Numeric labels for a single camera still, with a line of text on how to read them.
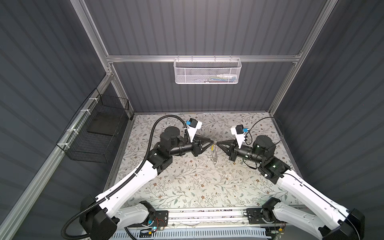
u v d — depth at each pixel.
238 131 0.59
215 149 0.65
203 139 0.64
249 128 0.58
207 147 0.63
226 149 0.65
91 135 0.72
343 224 0.39
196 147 0.57
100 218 0.38
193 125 0.58
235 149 0.58
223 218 0.75
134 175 0.46
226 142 0.64
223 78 0.92
